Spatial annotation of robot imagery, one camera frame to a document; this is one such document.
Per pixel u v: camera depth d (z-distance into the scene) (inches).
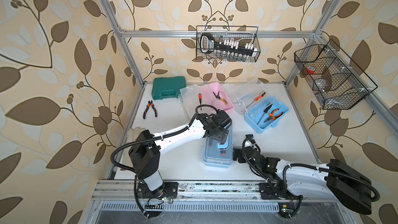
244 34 35.9
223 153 30.3
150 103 42.8
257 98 39.2
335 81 29.3
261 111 40.3
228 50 33.8
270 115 39.8
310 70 31.8
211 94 41.4
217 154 31.3
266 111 40.3
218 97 43.9
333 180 17.1
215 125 22.4
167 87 43.5
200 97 38.0
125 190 30.1
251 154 25.3
